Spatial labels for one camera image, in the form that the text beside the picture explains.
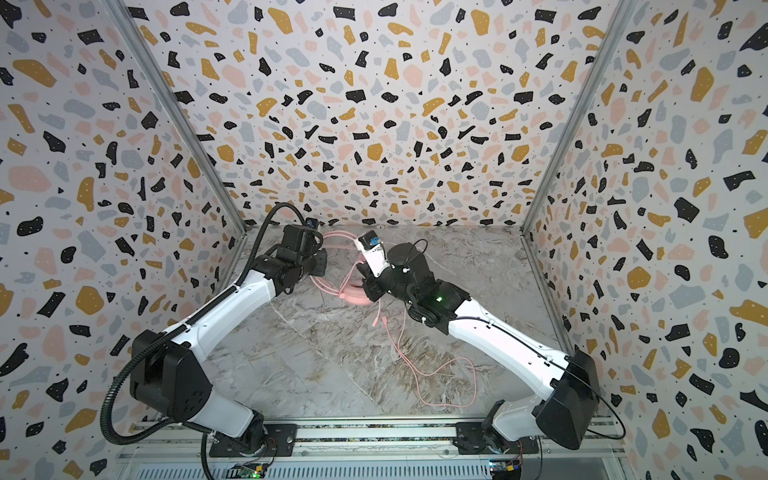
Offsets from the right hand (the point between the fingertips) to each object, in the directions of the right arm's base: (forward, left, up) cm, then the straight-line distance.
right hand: (355, 259), depth 69 cm
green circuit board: (-38, +25, -33) cm, 56 cm away
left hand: (+12, +13, -11) cm, 21 cm away
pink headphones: (0, +4, -14) cm, 15 cm away
